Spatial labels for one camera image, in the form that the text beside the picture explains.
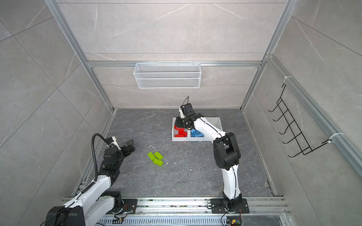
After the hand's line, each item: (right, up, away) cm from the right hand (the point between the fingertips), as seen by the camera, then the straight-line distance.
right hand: (176, 122), depth 95 cm
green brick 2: (-12, -22, -4) cm, 25 cm away
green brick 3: (-11, -25, -7) cm, 28 cm away
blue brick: (+11, -4, -11) cm, 16 cm away
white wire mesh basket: (-7, +35, +6) cm, 36 cm away
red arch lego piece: (+2, -5, +5) cm, 7 cm away
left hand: (-31, -11, -9) cm, 34 cm away
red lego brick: (+4, -8, +6) cm, 11 cm away
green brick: (-16, -22, -4) cm, 28 cm away
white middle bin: (+13, -11, +3) cm, 18 cm away
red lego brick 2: (+1, -10, +4) cm, 11 cm away
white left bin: (-1, -7, +6) cm, 9 cm away
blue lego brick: (+15, -9, +6) cm, 18 cm away
